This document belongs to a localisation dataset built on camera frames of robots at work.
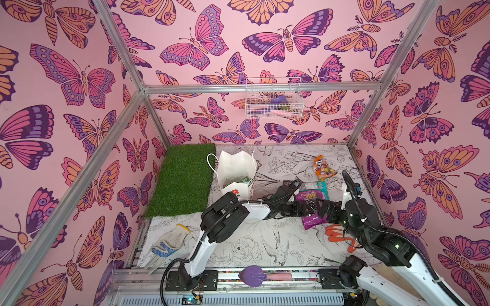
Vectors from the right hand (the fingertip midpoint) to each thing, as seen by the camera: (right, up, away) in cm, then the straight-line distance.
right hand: (327, 201), depth 70 cm
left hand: (-1, -9, +17) cm, 19 cm away
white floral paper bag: (-35, +9, +24) cm, 43 cm away
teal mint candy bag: (+8, +2, +27) cm, 29 cm away
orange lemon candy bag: (+10, +11, +32) cm, 36 cm away
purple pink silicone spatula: (-27, -30, +4) cm, 41 cm away
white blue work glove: (-63, -21, +11) cm, 67 cm away
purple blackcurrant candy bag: (0, -11, +15) cm, 19 cm away
